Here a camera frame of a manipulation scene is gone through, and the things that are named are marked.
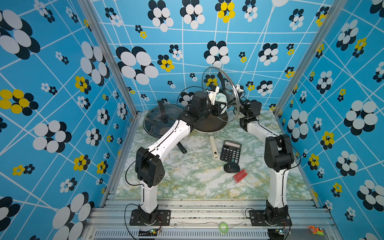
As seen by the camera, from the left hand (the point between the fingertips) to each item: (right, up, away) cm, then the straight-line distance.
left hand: (228, 102), depth 75 cm
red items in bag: (+10, -41, +12) cm, 44 cm away
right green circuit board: (+22, -64, -5) cm, 68 cm away
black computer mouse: (+5, -37, +14) cm, 40 cm away
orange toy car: (+40, -61, -7) cm, 73 cm away
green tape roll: (-3, -61, -4) cm, 61 cm away
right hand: (-2, +6, +1) cm, 6 cm away
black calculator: (+7, -29, +21) cm, 36 cm away
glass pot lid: (-42, -7, +27) cm, 50 cm away
